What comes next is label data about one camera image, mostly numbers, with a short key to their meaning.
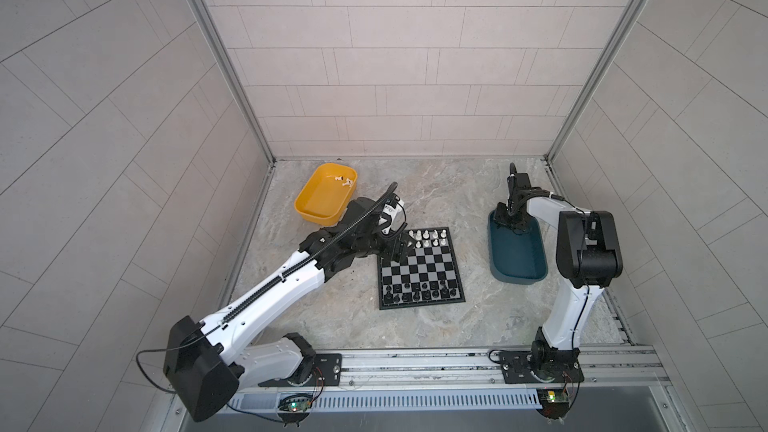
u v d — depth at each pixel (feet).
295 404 2.12
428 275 2.78
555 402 2.23
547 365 2.14
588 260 1.71
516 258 2.89
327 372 2.32
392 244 2.05
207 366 1.18
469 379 2.32
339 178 3.56
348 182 3.50
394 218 2.13
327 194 3.35
